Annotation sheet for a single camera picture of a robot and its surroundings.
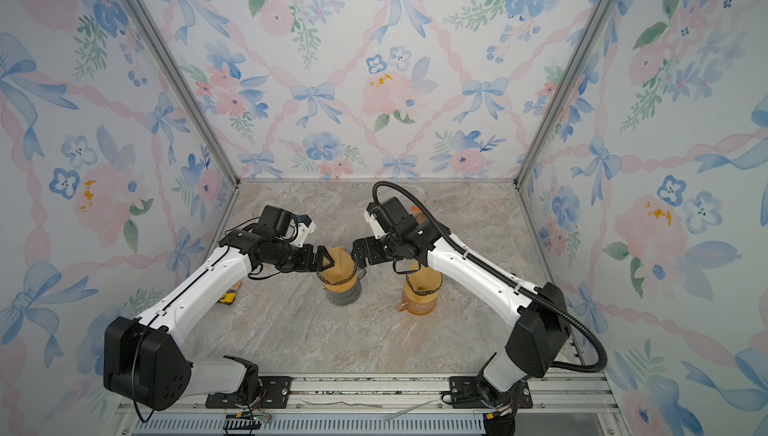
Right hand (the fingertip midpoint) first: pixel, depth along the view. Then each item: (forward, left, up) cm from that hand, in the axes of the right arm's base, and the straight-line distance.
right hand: (366, 250), depth 78 cm
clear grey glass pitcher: (-7, +7, -16) cm, 18 cm away
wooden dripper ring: (-6, +7, -9) cm, 13 cm away
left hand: (-1, +12, -4) cm, 13 cm away
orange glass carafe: (-7, -15, -18) cm, 24 cm away
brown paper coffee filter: (-5, -16, -9) cm, 19 cm away
